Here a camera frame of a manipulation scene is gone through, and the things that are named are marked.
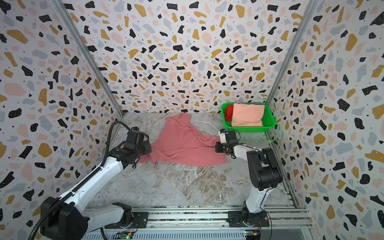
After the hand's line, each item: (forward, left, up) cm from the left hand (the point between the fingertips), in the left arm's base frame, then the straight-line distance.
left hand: (146, 142), depth 82 cm
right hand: (+8, -39, -13) cm, 41 cm away
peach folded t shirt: (+27, -63, -7) cm, 69 cm away
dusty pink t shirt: (+13, -16, -19) cm, 28 cm away
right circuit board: (-41, -54, -19) cm, 70 cm away
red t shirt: (+31, -51, -8) cm, 60 cm away
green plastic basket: (+26, -81, -12) cm, 86 cm away
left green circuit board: (-40, +6, -18) cm, 44 cm away
